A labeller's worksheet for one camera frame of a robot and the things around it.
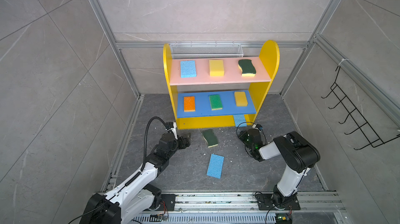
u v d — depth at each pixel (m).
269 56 0.66
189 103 0.93
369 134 0.62
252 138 0.76
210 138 0.96
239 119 1.03
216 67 0.73
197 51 0.98
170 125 0.72
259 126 0.89
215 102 0.95
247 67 0.75
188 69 0.75
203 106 0.95
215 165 0.84
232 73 0.73
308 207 0.76
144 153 0.57
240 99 0.95
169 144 0.62
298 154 0.48
